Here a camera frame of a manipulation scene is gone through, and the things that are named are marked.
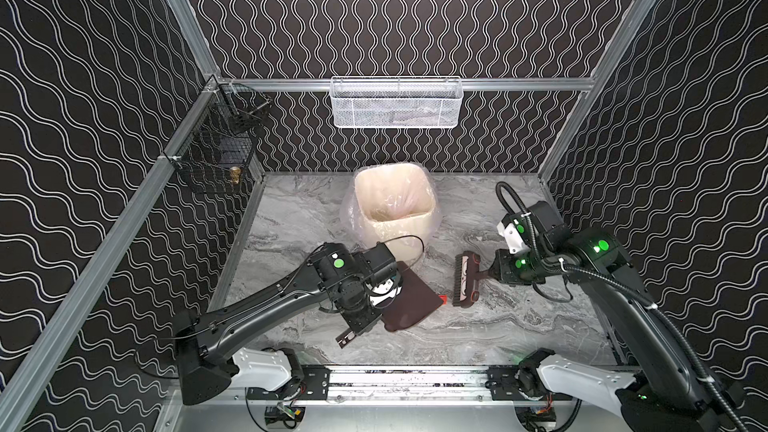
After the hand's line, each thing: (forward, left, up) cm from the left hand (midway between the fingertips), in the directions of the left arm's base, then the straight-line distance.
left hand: (372, 326), depth 65 cm
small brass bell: (+36, +40, +12) cm, 55 cm away
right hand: (+11, -27, +5) cm, 30 cm away
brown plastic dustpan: (+9, -10, -5) cm, 15 cm away
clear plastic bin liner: (+26, +7, +4) cm, 27 cm away
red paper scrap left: (+15, -19, -19) cm, 31 cm away
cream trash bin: (+39, -5, -3) cm, 39 cm away
